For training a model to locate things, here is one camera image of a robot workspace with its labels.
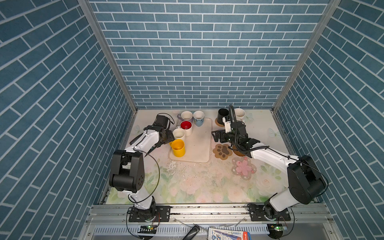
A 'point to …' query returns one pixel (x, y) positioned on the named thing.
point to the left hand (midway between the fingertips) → (168, 138)
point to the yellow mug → (178, 147)
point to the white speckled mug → (240, 114)
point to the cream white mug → (179, 133)
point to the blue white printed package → (223, 234)
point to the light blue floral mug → (198, 116)
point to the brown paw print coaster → (222, 151)
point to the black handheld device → (193, 231)
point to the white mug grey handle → (185, 115)
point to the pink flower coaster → (243, 167)
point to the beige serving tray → (198, 145)
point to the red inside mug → (186, 125)
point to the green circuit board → (147, 229)
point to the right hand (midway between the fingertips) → (217, 129)
